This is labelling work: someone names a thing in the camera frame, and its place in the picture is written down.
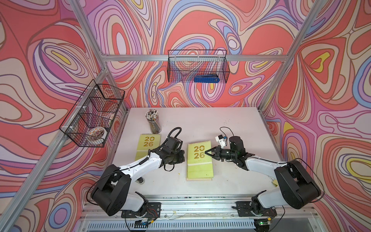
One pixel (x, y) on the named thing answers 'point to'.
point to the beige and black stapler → (140, 180)
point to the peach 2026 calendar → (209, 179)
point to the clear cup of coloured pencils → (152, 116)
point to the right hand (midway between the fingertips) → (206, 156)
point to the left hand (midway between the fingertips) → (187, 158)
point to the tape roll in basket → (97, 135)
